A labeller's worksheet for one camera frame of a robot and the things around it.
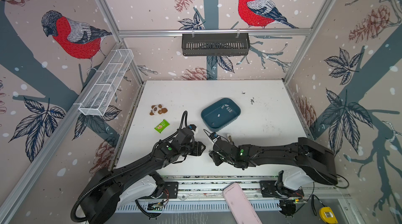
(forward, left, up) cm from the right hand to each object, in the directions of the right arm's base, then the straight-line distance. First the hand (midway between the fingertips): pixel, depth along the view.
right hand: (209, 155), depth 82 cm
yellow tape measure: (-22, -52, -3) cm, 56 cm away
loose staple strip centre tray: (+27, -5, -2) cm, 28 cm away
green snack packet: (+17, +30, 0) cm, 35 cm away
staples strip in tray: (+34, -10, -1) cm, 36 cm away
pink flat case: (-23, -15, -2) cm, 27 cm away
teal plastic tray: (+21, -1, -1) cm, 21 cm away
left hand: (+2, +4, +5) cm, 6 cm away
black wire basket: (+65, -3, +27) cm, 71 cm away
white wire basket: (+24, +53, +31) cm, 66 cm away
